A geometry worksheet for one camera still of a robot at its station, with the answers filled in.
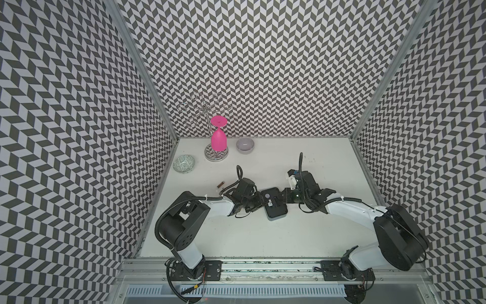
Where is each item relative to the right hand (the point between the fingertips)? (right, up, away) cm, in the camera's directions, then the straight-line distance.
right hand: (279, 198), depth 87 cm
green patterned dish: (-50, +15, +16) cm, 55 cm away
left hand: (-6, -3, +2) cm, 7 cm away
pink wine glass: (-29, +28, +4) cm, 40 cm away
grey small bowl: (-17, +25, +21) cm, 37 cm away
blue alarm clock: (-2, -3, +1) cm, 4 cm away
